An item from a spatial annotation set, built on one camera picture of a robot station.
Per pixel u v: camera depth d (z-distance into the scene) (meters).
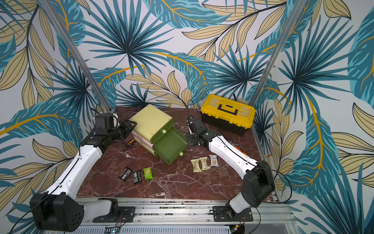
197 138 0.60
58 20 0.72
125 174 0.86
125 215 0.74
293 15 0.71
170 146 0.89
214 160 0.92
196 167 0.88
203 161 0.91
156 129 0.80
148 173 0.86
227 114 0.95
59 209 0.38
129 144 0.97
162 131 0.82
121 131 0.69
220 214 0.73
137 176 0.84
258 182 0.42
